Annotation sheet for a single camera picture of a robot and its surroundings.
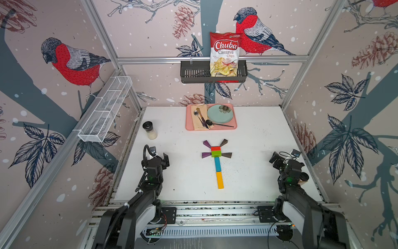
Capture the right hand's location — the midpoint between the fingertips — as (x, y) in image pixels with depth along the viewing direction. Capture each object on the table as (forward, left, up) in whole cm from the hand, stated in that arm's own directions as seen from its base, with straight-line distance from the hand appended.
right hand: (281, 153), depth 88 cm
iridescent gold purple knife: (+41, +52, -6) cm, 67 cm away
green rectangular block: (0, +38, -3) cm, 38 cm away
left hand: (-3, +72, +2) cm, 72 cm away
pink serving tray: (+26, +26, -6) cm, 37 cm away
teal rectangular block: (-7, +37, -6) cm, 38 cm away
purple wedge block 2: (0, +45, -4) cm, 45 cm away
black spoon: (+26, +42, -5) cm, 50 cm away
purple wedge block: (+8, +44, -4) cm, 45 cm away
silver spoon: (+36, +53, -5) cm, 64 cm away
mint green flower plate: (+36, +34, -6) cm, 50 cm away
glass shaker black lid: (+13, +81, +6) cm, 83 cm away
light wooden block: (-16, -6, -1) cm, 17 cm away
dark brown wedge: (0, +31, -4) cm, 31 cm away
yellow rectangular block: (-14, +36, -7) cm, 39 cm away
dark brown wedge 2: (+9, +33, -4) cm, 34 cm away
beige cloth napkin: (+34, +50, -6) cm, 61 cm away
